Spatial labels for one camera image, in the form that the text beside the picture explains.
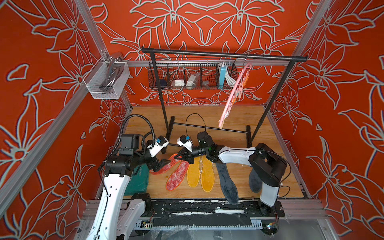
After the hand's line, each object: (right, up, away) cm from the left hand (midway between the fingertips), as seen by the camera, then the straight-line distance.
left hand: (161, 150), depth 71 cm
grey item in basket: (+14, +38, +19) cm, 45 cm away
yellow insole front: (+23, -19, +13) cm, 32 cm away
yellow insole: (+16, -16, +15) cm, 27 cm away
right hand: (+5, -6, +5) cm, 9 cm away
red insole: (+5, -7, +6) cm, 10 cm away
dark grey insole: (+35, -23, +9) cm, 43 cm away
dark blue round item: (-5, +40, +30) cm, 50 cm away
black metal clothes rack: (+53, +18, +3) cm, 56 cm away
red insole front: (+6, -18, +13) cm, 23 cm away
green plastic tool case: (-14, -19, +8) cm, 25 cm away
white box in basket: (+7, +37, +16) cm, 41 cm away
